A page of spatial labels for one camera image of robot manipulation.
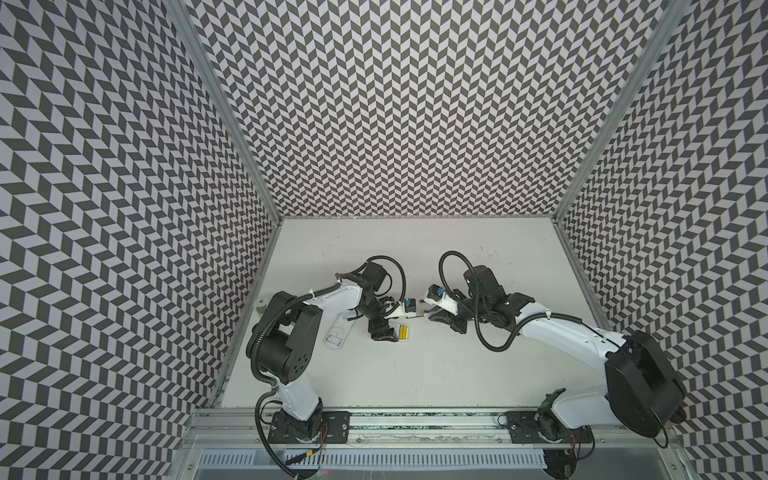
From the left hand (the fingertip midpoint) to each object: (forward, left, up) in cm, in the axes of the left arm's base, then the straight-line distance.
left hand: (392, 324), depth 89 cm
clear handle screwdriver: (-2, -9, +10) cm, 13 cm away
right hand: (-2, -12, +7) cm, 14 cm away
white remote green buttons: (0, -1, 0) cm, 1 cm away
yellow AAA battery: (-2, -3, -1) cm, 4 cm away
